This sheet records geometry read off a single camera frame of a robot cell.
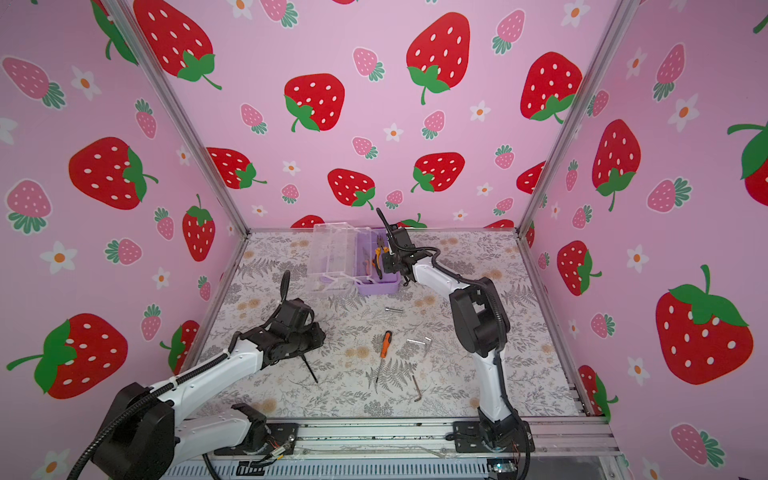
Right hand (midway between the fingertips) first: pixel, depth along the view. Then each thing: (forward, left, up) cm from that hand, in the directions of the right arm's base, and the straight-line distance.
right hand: (391, 255), depth 100 cm
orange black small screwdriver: (-29, -2, -10) cm, 31 cm away
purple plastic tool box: (-4, +15, +1) cm, 16 cm away
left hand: (-29, +16, -5) cm, 33 cm away
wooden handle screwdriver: (-35, +22, -10) cm, 42 cm away
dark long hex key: (-37, -11, -11) cm, 40 cm away
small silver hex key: (-26, -15, -11) cm, 32 cm away
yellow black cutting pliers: (+1, +4, +1) cm, 4 cm away
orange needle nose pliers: (+1, +9, -8) cm, 12 cm away
